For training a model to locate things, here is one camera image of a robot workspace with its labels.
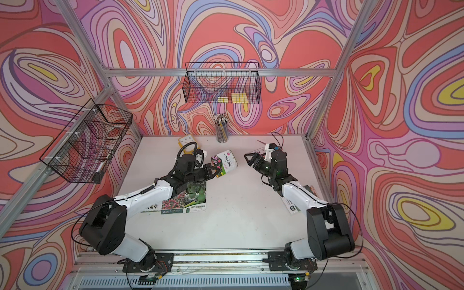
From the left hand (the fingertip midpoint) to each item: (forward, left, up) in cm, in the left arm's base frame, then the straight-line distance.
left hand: (223, 171), depth 83 cm
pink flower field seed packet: (-9, +25, -17) cm, 32 cm away
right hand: (+5, -12, 0) cm, 13 cm away
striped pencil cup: (+34, +2, -2) cm, 34 cm away
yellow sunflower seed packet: (-10, -34, -16) cm, 39 cm away
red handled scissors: (+33, -23, -15) cm, 43 cm away
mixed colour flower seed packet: (+7, -1, -1) cm, 7 cm away
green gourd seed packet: (-7, +15, -16) cm, 23 cm away
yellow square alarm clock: (+35, +26, -14) cm, 46 cm away
